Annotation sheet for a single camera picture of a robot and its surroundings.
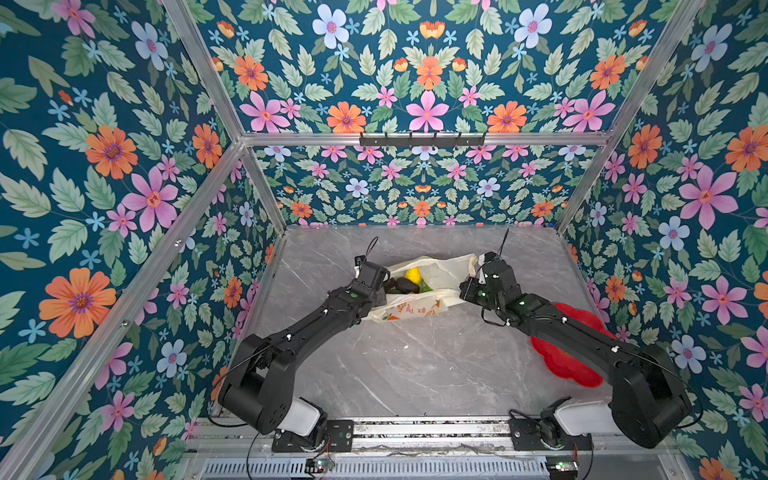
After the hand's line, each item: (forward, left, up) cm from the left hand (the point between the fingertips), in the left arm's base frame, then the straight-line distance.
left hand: (380, 284), depth 87 cm
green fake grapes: (+3, -14, -8) cm, 16 cm away
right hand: (-2, -23, +2) cm, 23 cm away
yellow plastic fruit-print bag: (-1, -21, +2) cm, 21 cm away
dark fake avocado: (+5, -7, -10) cm, 13 cm away
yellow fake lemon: (+8, -11, -8) cm, 16 cm away
